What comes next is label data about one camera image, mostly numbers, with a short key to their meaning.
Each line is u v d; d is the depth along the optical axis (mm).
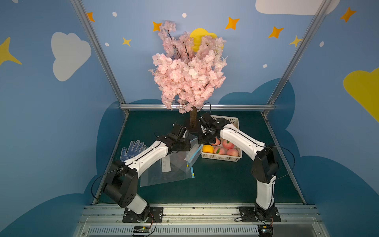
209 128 646
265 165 504
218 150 907
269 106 1151
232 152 907
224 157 916
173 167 913
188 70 553
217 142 920
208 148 929
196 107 948
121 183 433
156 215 736
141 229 718
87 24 739
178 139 666
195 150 1028
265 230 729
